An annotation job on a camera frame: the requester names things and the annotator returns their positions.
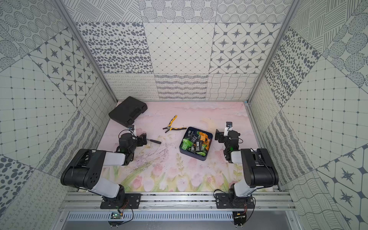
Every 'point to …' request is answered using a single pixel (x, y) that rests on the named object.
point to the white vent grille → (153, 216)
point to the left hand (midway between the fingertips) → (137, 132)
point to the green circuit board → (116, 215)
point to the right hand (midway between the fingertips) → (224, 131)
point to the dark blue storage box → (195, 143)
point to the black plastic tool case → (126, 112)
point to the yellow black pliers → (169, 128)
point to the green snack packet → (186, 143)
